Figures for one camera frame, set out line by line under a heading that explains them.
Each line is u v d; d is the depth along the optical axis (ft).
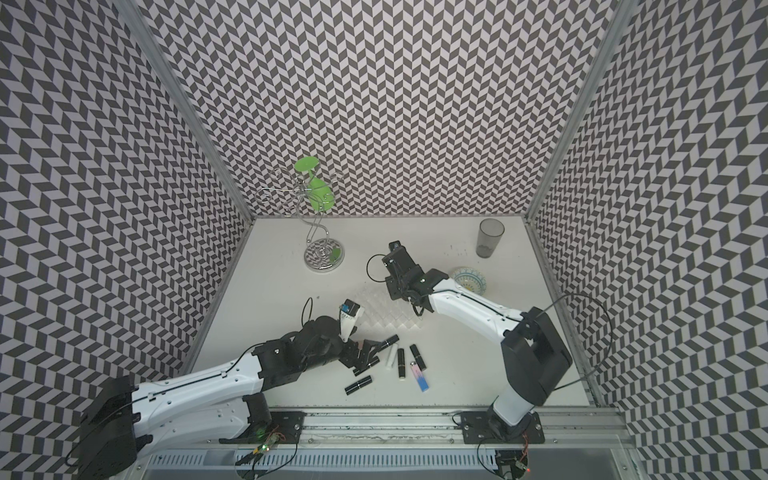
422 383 2.61
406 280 2.09
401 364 2.71
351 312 2.20
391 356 2.74
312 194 2.78
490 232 3.17
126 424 1.34
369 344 2.22
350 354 2.19
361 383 2.58
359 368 2.65
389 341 2.81
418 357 2.72
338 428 2.42
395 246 2.45
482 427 2.47
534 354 1.44
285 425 2.36
